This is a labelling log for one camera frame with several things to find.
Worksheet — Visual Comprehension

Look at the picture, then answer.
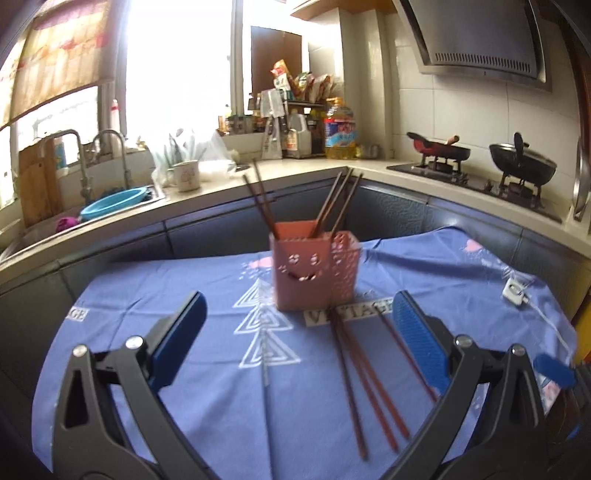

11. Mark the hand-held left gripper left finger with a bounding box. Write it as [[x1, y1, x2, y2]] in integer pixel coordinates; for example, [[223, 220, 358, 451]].
[[52, 291, 218, 480]]

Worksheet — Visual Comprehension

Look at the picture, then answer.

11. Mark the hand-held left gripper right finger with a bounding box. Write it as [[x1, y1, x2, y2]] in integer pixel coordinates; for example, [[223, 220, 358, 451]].
[[383, 291, 550, 480]]

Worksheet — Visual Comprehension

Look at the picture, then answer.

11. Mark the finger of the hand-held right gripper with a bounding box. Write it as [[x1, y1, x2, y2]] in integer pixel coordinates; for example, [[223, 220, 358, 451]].
[[533, 354, 578, 388]]

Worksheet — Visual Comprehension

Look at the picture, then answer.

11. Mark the pink plastic utensil holder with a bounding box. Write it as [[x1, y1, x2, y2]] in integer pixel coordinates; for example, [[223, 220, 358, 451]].
[[269, 222, 361, 312]]

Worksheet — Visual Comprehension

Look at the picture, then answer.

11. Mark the bundle of brown wooden chopsticks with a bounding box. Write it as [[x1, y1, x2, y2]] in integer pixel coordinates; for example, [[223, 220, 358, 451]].
[[243, 159, 439, 461]]

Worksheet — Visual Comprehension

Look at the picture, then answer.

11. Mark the blue printed tablecloth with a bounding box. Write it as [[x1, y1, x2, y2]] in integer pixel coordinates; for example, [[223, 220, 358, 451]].
[[32, 226, 578, 480]]

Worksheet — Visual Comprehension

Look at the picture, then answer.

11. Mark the blue plastic basin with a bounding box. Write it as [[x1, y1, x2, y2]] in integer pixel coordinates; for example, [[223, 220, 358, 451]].
[[80, 187, 144, 222]]

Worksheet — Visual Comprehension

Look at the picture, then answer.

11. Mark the white mug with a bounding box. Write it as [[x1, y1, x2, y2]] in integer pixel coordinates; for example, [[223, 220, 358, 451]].
[[166, 160, 201, 193]]

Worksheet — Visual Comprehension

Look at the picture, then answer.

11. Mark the black gas stove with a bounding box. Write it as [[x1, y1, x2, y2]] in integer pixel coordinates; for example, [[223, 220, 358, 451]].
[[387, 157, 565, 224]]

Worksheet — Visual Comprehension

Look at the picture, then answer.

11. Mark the steel arched faucet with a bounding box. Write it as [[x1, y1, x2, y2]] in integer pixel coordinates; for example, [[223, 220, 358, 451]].
[[92, 129, 132, 191], [38, 129, 93, 204]]

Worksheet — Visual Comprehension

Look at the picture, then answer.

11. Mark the stainless steel sink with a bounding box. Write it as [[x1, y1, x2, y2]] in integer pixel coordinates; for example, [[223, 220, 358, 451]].
[[0, 185, 167, 259]]

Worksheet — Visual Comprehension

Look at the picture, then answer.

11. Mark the clear plastic bag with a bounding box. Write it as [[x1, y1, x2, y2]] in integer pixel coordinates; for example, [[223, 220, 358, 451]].
[[150, 129, 232, 185]]

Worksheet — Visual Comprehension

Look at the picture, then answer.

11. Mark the steel pot lid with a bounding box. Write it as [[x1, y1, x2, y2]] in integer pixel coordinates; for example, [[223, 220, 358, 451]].
[[571, 136, 591, 222]]

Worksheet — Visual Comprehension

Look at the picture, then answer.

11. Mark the red frying pan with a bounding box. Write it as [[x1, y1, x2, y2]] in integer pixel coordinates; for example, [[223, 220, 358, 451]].
[[406, 131, 472, 160]]

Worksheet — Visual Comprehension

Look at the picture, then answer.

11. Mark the wooden cutting board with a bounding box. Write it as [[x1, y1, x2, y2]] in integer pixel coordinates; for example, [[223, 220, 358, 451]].
[[17, 144, 63, 228]]

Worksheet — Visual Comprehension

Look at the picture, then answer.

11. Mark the black wok with lid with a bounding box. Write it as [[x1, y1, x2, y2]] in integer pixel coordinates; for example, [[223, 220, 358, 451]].
[[489, 133, 558, 183]]

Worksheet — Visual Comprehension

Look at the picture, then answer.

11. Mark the row of spice jars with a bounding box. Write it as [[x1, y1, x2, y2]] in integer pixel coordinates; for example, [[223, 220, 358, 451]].
[[217, 113, 269, 136]]

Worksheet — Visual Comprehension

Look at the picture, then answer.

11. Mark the yellow cooking oil bottle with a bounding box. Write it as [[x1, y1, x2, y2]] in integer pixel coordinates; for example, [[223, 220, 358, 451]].
[[324, 97, 358, 160]]

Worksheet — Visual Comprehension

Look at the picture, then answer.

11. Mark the white knife package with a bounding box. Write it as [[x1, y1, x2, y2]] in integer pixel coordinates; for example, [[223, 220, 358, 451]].
[[260, 89, 288, 161]]

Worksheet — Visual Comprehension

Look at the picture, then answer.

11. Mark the white plastic jug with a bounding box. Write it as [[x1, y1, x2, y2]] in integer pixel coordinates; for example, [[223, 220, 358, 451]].
[[283, 113, 312, 159]]

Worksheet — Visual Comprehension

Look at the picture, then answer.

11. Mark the black metal rack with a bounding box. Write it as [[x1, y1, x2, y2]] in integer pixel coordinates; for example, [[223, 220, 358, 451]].
[[286, 99, 328, 155]]

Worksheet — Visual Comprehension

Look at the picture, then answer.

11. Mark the pile of snack packets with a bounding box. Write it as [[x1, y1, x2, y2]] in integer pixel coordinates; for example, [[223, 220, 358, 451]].
[[270, 60, 345, 102]]

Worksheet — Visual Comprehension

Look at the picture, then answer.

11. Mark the brown cardboard panel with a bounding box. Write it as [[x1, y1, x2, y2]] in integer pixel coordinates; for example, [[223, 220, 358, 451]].
[[250, 25, 303, 97]]

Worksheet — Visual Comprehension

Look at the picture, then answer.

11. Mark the narrow patterned roller blind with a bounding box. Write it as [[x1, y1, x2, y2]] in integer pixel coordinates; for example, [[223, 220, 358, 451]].
[[0, 39, 26, 132]]

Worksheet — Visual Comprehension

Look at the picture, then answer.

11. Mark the wide patterned roller blind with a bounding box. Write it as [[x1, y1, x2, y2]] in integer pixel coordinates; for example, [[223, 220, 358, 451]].
[[9, 0, 116, 125]]

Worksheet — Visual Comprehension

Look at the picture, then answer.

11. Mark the steel range hood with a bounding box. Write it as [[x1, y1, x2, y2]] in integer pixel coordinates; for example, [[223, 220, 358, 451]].
[[399, 0, 552, 90]]

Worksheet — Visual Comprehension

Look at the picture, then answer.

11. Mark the white cable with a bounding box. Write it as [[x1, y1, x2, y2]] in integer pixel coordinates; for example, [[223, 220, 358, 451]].
[[525, 301, 579, 366]]

